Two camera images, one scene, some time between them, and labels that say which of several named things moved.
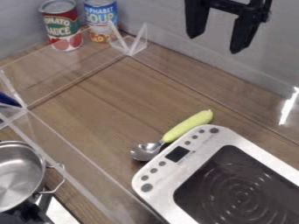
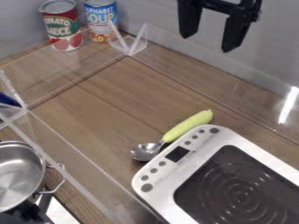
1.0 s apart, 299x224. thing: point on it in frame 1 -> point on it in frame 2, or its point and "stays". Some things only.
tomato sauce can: (62, 24) stays
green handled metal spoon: (148, 150) stays
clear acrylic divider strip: (21, 119) stays
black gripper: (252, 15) -> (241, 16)
